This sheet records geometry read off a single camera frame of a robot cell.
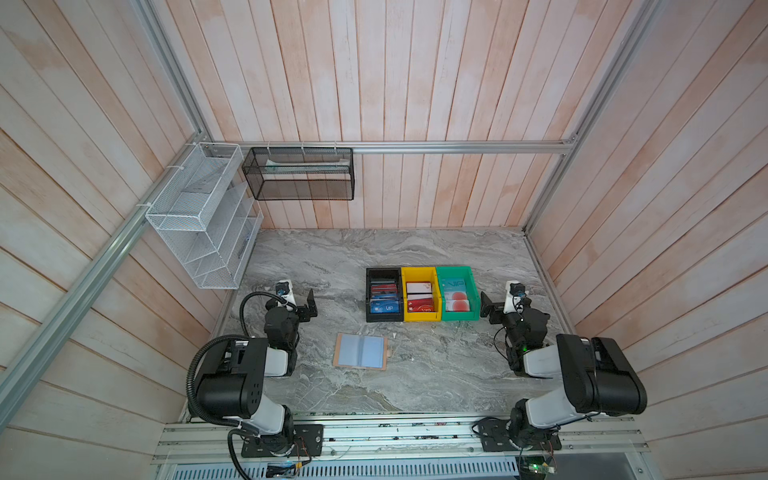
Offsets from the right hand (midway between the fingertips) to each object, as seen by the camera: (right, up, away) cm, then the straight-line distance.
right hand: (498, 290), depth 91 cm
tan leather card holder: (-43, -18, -3) cm, 46 cm away
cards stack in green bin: (-11, -3, +8) cm, 14 cm away
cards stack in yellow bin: (-24, -3, +8) cm, 25 cm away
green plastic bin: (-8, +5, +8) cm, 12 cm away
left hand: (-63, -1, 0) cm, 63 cm away
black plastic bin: (-37, +5, +7) cm, 38 cm away
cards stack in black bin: (-36, -3, +7) cm, 36 cm away
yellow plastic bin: (-23, +5, +8) cm, 25 cm away
